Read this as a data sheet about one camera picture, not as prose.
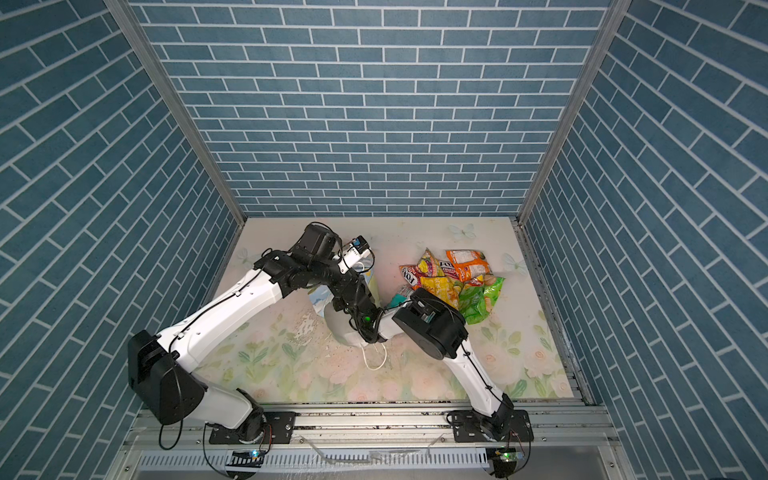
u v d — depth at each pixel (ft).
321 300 2.58
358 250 2.22
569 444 2.47
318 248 1.98
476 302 2.79
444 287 3.00
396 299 3.15
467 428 2.42
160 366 1.31
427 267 3.24
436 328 1.87
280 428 2.42
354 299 2.25
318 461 2.29
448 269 3.34
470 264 3.34
